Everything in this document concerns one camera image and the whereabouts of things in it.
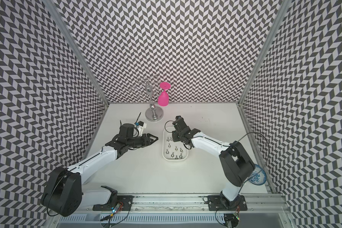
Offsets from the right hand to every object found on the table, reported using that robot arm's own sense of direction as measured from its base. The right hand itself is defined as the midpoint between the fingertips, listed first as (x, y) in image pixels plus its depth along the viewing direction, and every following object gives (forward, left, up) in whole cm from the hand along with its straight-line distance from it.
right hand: (177, 135), depth 90 cm
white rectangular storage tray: (-7, +3, -8) cm, 11 cm away
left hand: (-6, +13, +5) cm, 15 cm away
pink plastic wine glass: (+26, +10, +10) cm, 29 cm away
